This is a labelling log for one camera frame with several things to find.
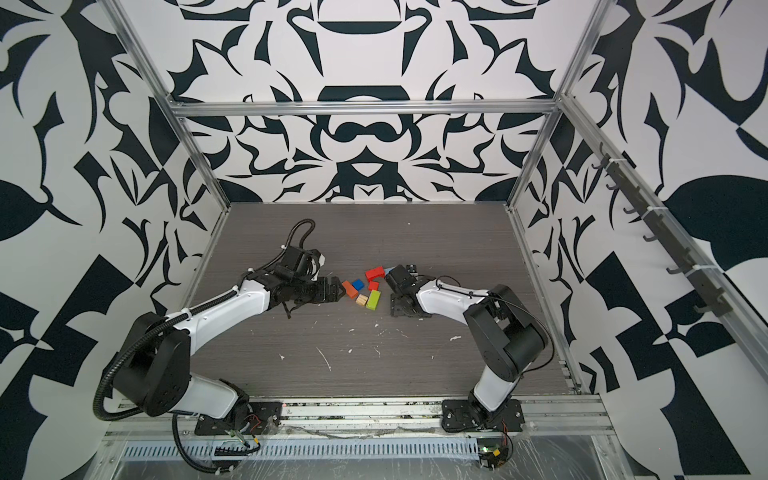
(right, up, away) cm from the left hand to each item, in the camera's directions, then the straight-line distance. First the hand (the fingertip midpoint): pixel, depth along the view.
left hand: (334, 287), depth 87 cm
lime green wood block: (+11, -5, +7) cm, 14 cm away
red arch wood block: (+11, +2, +12) cm, 16 cm away
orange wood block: (+4, -3, +7) cm, 9 cm away
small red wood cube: (+11, -1, +10) cm, 15 cm away
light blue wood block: (+15, +3, +12) cm, 20 cm away
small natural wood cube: (+7, -5, +7) cm, 11 cm away
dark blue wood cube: (+6, -1, +10) cm, 12 cm away
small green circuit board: (+39, -36, -14) cm, 54 cm away
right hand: (+21, -7, +6) cm, 23 cm away
